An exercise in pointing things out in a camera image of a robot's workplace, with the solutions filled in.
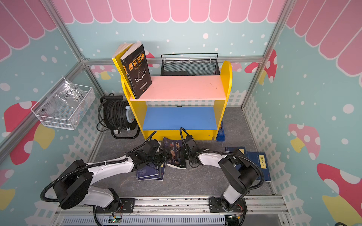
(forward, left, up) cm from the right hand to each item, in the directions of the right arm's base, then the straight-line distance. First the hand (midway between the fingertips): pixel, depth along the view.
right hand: (179, 153), depth 92 cm
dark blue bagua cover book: (-13, +18, +2) cm, 22 cm away
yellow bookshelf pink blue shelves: (+49, -13, -2) cm, 50 cm away
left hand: (-6, +4, +5) cm, 9 cm away
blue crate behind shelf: (+10, -28, +4) cm, 30 cm away
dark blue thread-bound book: (-12, +11, -1) cm, 16 cm away
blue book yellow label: (+2, -42, +1) cm, 42 cm away
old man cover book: (-1, +3, +2) cm, 3 cm away
